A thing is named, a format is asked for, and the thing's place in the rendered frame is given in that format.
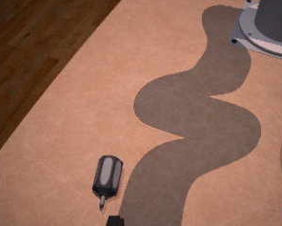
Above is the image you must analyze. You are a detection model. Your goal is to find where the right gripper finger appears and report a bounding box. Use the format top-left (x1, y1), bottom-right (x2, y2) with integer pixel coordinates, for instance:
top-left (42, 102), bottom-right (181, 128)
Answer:
top-left (106, 216), bottom-right (124, 226)

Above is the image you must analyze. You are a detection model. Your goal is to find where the black screwdriver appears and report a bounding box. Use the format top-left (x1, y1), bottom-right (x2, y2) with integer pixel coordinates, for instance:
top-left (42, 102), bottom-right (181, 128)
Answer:
top-left (92, 155), bottom-right (123, 209)

